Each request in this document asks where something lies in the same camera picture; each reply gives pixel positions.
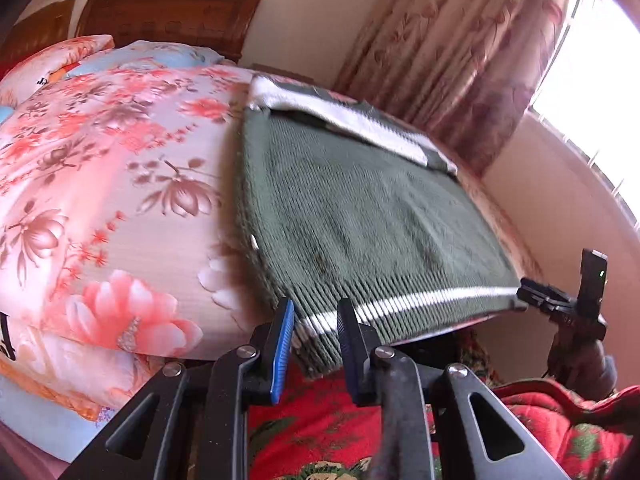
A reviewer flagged green and white knit sweater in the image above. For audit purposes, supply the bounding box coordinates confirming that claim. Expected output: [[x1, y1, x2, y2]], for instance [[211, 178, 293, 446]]
[[235, 75, 520, 378]]

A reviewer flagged right gloved hand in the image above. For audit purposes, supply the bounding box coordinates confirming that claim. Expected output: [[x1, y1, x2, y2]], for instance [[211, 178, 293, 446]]
[[547, 330, 617, 401]]

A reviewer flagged red floral padded jacket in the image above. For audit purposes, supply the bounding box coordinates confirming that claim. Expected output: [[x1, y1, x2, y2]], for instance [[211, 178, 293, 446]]
[[246, 326, 640, 480]]

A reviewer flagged pink floral bed sheet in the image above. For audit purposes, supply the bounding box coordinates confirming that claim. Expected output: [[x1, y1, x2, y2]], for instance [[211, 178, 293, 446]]
[[0, 62, 547, 463]]

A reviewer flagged pink floral curtain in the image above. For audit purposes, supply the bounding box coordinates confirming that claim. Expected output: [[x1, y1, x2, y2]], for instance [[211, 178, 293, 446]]
[[334, 0, 570, 176]]

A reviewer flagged wooden nightstand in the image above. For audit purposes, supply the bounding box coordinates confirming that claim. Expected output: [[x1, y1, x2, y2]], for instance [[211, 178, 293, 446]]
[[250, 63, 314, 84]]

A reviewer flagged dark wooden headboard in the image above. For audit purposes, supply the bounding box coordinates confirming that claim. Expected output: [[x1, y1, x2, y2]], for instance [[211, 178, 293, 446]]
[[76, 0, 262, 62]]

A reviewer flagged pink floral pillow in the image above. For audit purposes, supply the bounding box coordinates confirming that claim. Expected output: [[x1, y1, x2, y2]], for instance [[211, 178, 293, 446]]
[[1, 35, 115, 108]]

